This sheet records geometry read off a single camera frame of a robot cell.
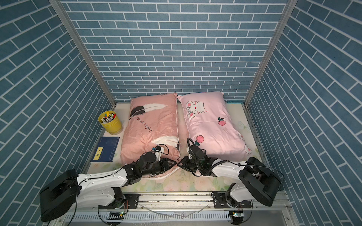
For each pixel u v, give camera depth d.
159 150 0.77
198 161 0.66
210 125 0.93
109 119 0.94
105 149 0.93
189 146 0.83
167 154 0.70
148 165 0.62
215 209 0.72
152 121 0.99
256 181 0.43
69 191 0.41
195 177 0.71
